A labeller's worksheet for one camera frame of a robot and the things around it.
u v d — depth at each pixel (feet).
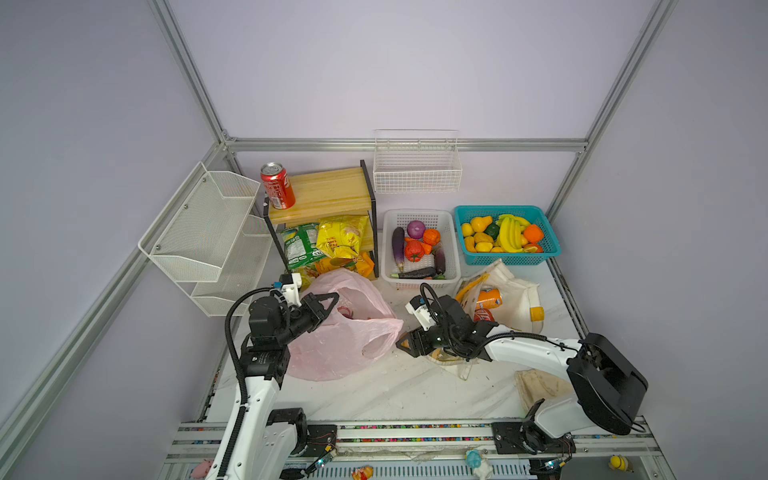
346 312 3.09
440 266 3.43
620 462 2.25
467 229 3.79
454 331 2.17
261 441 1.46
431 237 3.64
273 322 1.85
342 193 2.74
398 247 3.64
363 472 2.24
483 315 2.92
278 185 2.37
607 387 1.43
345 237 2.87
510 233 3.55
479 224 3.74
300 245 2.94
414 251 3.49
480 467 2.21
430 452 2.40
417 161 3.53
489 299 3.04
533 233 3.58
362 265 3.32
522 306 2.81
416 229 3.72
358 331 2.22
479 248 3.61
